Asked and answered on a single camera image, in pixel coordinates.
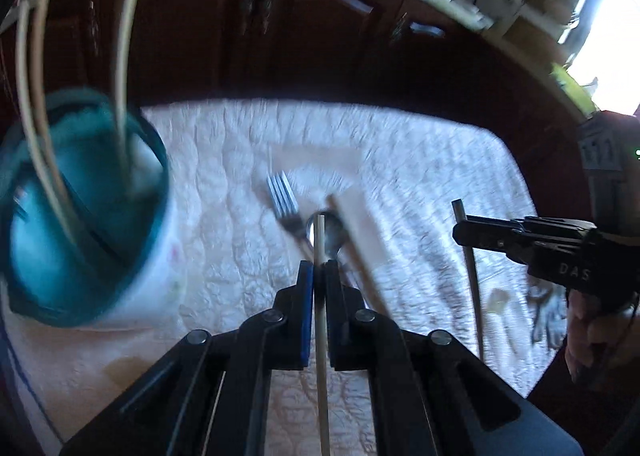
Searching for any steel fork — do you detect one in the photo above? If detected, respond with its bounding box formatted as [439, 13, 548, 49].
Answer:
[267, 172, 314, 261]

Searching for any person right hand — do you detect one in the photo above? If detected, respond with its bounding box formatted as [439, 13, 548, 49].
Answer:
[565, 290, 639, 382]

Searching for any blue cable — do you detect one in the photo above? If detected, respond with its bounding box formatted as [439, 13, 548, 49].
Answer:
[0, 315, 64, 444]

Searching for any white quilted table cloth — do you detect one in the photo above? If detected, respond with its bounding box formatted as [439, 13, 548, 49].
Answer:
[3, 100, 550, 455]

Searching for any white floral cup teal interior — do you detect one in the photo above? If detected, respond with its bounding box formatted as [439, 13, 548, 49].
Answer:
[1, 88, 186, 330]

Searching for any steel spoon wooden handle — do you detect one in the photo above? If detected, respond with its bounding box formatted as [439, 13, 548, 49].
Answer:
[300, 210, 360, 290]

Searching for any metal chopstick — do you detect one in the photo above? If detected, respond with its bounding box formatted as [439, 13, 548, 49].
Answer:
[451, 199, 485, 362]
[314, 212, 331, 456]

